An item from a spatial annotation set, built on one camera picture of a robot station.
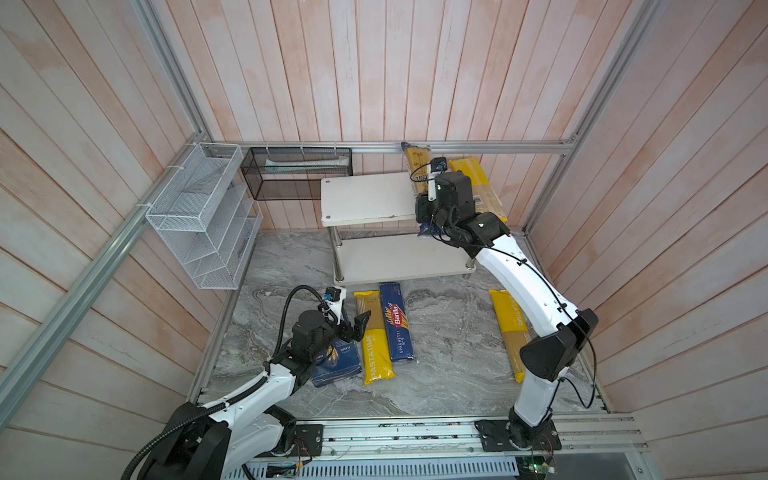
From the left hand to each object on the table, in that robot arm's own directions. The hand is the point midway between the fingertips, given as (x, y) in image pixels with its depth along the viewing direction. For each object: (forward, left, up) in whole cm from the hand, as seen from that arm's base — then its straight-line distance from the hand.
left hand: (357, 312), depth 82 cm
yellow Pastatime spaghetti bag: (-10, -6, -10) cm, 15 cm away
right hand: (+21, -17, +25) cm, 37 cm away
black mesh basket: (+50, +25, +12) cm, 57 cm away
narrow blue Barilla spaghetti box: (0, -12, -10) cm, 15 cm away
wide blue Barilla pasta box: (-11, +5, -7) cm, 14 cm away
